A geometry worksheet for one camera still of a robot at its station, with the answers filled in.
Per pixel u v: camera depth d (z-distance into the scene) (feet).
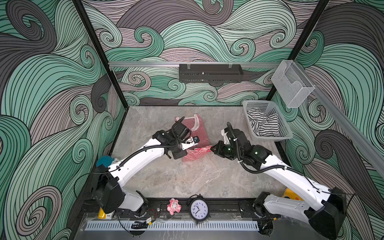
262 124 3.41
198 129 3.48
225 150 2.15
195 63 3.08
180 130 1.96
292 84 2.60
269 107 3.71
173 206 2.34
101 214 2.20
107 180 1.43
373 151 1.68
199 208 2.35
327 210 1.21
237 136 1.79
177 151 2.26
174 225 2.29
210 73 3.14
